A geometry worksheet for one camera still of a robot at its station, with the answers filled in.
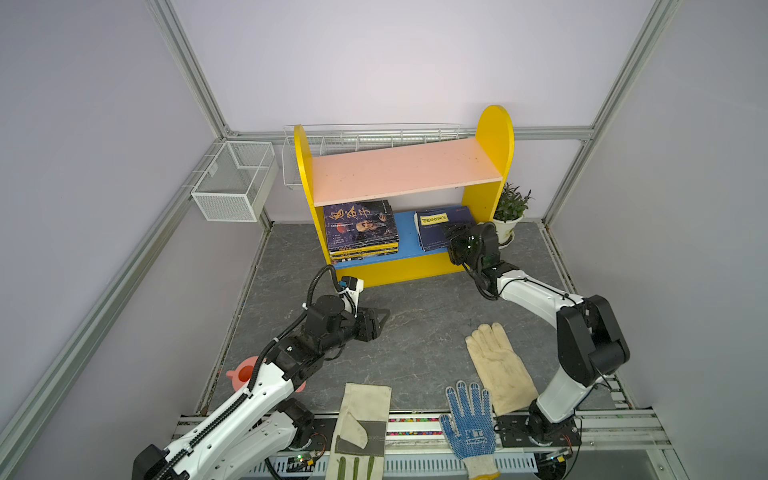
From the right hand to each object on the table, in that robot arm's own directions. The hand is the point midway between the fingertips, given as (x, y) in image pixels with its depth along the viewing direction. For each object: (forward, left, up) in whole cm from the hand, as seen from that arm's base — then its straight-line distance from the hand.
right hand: (441, 231), depth 89 cm
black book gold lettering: (-4, +24, -4) cm, 24 cm away
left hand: (-27, +17, -2) cm, 32 cm away
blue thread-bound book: (+5, +3, -2) cm, 6 cm away
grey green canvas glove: (-52, +23, -21) cm, 60 cm away
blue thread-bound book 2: (+1, +3, -5) cm, 6 cm away
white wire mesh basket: (+21, +68, +3) cm, 72 cm away
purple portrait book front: (+2, +25, +2) cm, 25 cm away
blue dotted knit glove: (-49, -6, -22) cm, 54 cm away
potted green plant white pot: (+15, -25, -5) cm, 30 cm away
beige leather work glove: (-34, -17, -22) cm, 43 cm away
